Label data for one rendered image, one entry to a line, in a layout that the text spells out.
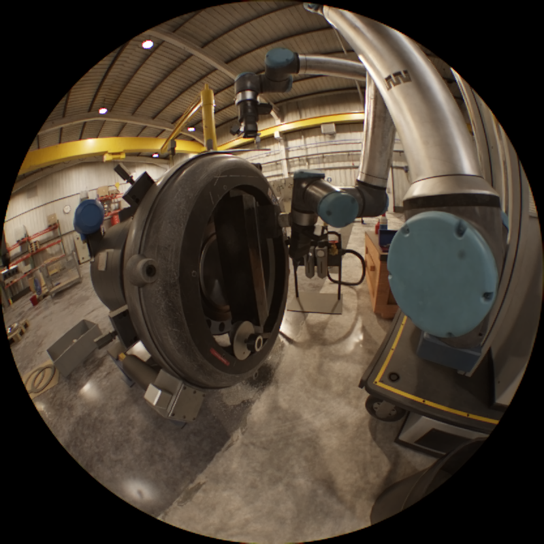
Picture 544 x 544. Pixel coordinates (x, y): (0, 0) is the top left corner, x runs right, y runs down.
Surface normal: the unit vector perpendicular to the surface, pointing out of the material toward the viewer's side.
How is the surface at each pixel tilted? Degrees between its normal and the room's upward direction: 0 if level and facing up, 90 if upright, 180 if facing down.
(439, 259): 95
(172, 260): 83
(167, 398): 90
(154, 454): 0
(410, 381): 0
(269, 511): 0
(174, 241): 82
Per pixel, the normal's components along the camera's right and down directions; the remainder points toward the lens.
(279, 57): -0.06, 0.37
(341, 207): 0.25, 0.68
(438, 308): -0.92, 0.31
